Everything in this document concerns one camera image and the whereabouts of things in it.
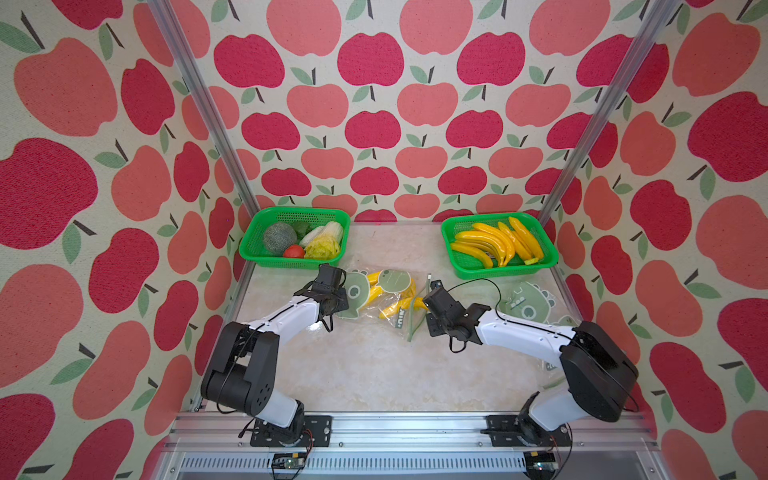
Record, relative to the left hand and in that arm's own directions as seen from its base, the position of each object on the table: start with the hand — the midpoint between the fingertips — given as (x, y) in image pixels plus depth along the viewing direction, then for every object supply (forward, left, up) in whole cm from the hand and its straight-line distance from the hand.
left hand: (341, 302), depth 93 cm
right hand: (-7, -30, 0) cm, 31 cm away
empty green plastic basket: (+18, -45, -3) cm, 48 cm away
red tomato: (+19, +18, +2) cm, 27 cm away
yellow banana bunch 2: (+24, -65, +3) cm, 70 cm away
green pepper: (+33, +18, +1) cm, 37 cm away
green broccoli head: (+23, +24, +6) cm, 34 cm away
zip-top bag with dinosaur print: (+1, -63, +3) cm, 63 cm away
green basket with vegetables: (+22, +34, 0) cm, 41 cm away
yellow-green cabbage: (+20, +7, +6) cm, 22 cm away
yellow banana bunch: (+23, -51, +4) cm, 56 cm away
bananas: (-1, -21, +4) cm, 21 cm away
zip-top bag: (-2, -17, +5) cm, 18 cm away
